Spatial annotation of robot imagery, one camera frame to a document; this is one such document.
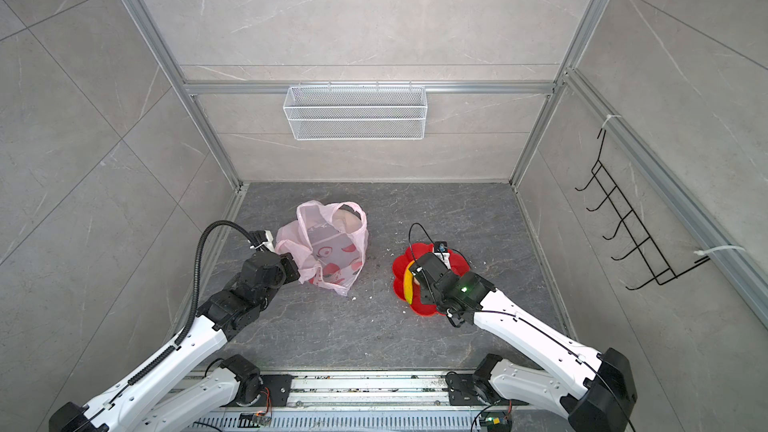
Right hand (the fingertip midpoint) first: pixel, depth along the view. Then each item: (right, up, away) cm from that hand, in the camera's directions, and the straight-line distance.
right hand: (432, 281), depth 79 cm
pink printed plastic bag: (-33, +7, +23) cm, 41 cm away
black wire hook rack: (+44, +9, -19) cm, 48 cm away
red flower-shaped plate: (-4, +5, +17) cm, 18 cm away
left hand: (-38, +9, -1) cm, 39 cm away
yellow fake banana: (-6, -3, +8) cm, 10 cm away
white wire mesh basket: (-23, +52, +21) cm, 61 cm away
